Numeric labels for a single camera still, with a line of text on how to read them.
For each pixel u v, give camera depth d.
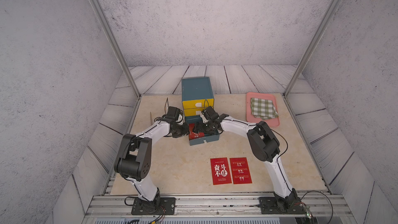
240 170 0.85
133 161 0.47
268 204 0.74
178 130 0.80
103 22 0.82
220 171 0.84
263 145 0.56
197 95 0.91
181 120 0.83
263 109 1.11
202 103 0.91
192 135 0.98
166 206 0.73
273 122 1.07
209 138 0.91
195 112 0.95
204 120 0.85
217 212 0.72
